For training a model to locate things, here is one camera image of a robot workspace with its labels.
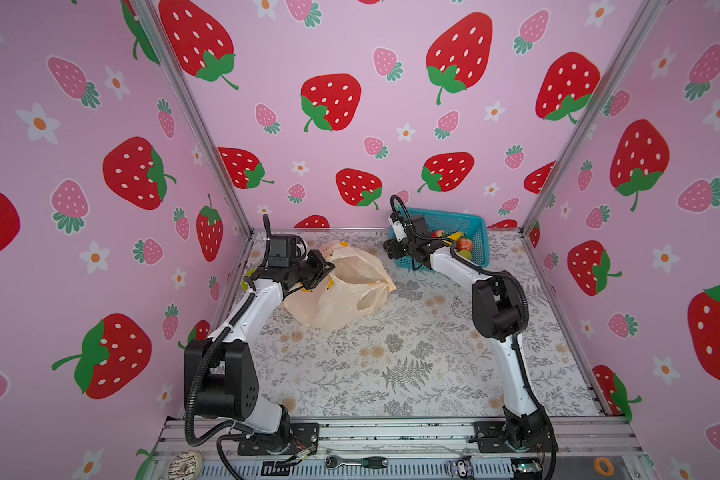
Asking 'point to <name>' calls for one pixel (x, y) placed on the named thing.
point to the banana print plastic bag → (357, 289)
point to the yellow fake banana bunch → (456, 237)
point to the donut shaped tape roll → (185, 465)
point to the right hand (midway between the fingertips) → (391, 240)
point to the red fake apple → (465, 244)
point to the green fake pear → (467, 254)
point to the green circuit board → (526, 465)
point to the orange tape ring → (608, 464)
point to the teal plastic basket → (468, 226)
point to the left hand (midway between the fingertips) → (336, 262)
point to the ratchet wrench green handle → (372, 462)
